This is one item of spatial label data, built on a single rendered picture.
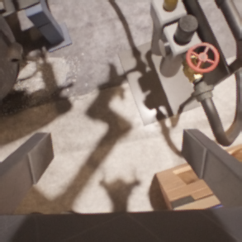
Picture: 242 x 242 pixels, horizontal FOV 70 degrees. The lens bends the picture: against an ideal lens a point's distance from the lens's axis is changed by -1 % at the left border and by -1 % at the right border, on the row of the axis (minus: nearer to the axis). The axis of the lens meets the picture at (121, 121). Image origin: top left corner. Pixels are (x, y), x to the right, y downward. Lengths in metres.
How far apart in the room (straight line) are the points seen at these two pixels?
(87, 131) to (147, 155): 0.33
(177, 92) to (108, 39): 0.48
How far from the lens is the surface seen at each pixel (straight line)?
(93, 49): 1.05
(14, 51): 0.60
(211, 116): 0.49
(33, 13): 0.96
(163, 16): 0.55
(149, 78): 0.95
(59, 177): 1.01
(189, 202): 0.47
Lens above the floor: 0.90
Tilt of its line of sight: 82 degrees down
